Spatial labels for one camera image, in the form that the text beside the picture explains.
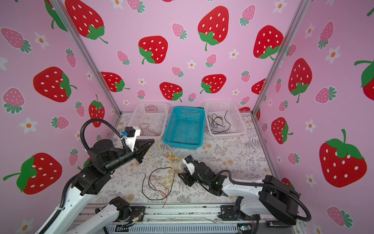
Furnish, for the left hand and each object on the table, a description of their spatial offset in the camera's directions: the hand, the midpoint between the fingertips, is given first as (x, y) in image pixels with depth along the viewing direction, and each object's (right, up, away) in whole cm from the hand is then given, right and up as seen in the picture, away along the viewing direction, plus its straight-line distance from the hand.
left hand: (152, 140), depth 61 cm
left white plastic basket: (-17, +13, +56) cm, 60 cm away
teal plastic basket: (+12, +4, +49) cm, 51 cm away
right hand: (+10, -20, +17) cm, 28 cm away
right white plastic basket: (+51, +14, +52) cm, 74 cm away
